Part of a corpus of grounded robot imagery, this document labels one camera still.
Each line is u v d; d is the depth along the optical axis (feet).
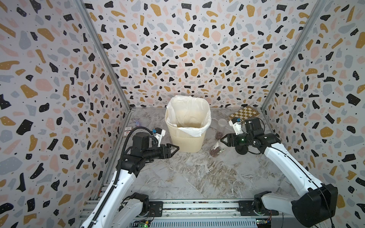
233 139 2.25
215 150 2.71
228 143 2.31
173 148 2.19
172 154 2.13
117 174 1.53
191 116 3.16
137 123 3.44
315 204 1.27
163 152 2.05
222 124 2.93
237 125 2.39
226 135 2.35
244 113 3.82
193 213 2.40
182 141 2.61
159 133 2.17
